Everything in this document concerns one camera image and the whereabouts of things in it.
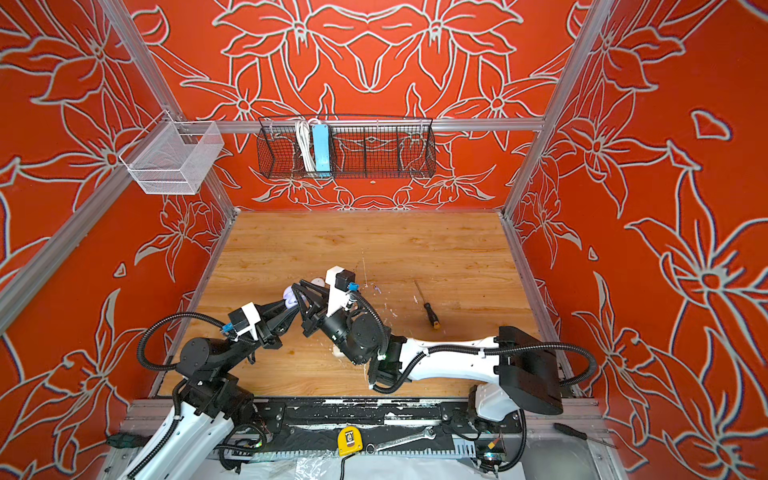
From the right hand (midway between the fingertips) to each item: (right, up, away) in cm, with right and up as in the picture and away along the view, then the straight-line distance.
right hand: (288, 288), depth 58 cm
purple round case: (0, -2, +2) cm, 3 cm away
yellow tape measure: (+11, -38, +10) cm, 41 cm away
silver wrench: (+16, -40, +11) cm, 45 cm away
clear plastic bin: (-47, +36, +34) cm, 68 cm away
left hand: (0, -3, +4) cm, 5 cm away
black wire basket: (+7, +41, +40) cm, 58 cm away
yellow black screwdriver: (+34, -14, +33) cm, 50 cm away
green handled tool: (-41, -38, +10) cm, 57 cm away
